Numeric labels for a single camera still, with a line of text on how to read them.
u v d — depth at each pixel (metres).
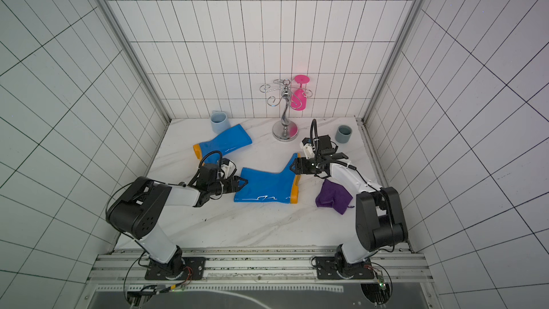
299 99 1.03
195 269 0.72
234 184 0.85
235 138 1.11
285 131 1.14
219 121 1.12
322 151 0.71
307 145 0.82
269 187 0.91
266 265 0.74
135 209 0.47
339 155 0.66
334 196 0.87
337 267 0.72
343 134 1.06
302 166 0.79
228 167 0.87
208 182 0.75
